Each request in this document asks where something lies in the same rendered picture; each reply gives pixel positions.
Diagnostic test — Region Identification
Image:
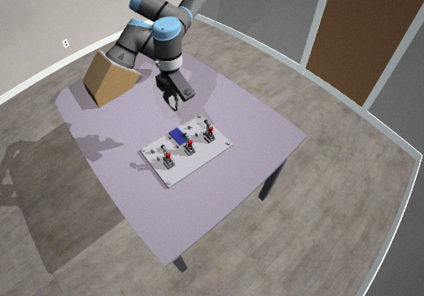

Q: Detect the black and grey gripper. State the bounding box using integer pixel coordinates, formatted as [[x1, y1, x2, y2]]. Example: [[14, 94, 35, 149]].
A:
[[155, 68, 181, 111]]

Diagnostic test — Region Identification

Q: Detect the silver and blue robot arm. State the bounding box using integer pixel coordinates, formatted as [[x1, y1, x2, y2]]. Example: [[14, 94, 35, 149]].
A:
[[106, 0, 207, 102]]

